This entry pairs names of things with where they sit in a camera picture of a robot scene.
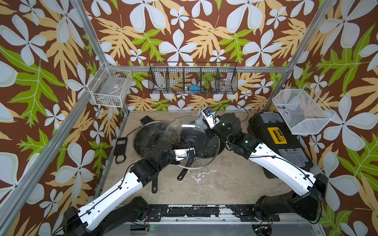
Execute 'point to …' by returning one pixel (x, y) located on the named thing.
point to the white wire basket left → (110, 86)
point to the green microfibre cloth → (199, 124)
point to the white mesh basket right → (302, 112)
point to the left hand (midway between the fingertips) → (181, 141)
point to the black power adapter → (120, 148)
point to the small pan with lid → (185, 171)
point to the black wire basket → (190, 77)
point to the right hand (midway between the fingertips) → (203, 118)
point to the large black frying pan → (154, 180)
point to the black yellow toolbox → (269, 129)
